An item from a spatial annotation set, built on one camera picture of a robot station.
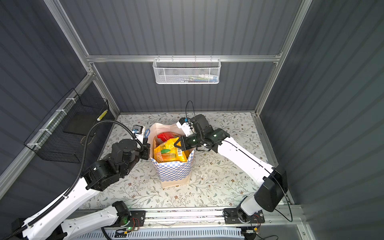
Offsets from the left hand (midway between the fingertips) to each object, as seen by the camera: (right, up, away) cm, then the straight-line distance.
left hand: (146, 139), depth 67 cm
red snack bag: (+6, +1, +14) cm, 15 cm away
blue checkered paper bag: (+9, -14, 0) cm, 17 cm away
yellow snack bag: (+9, -6, +4) cm, 11 cm away
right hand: (+13, -4, +5) cm, 14 cm away
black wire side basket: (-43, +2, +6) cm, 43 cm away
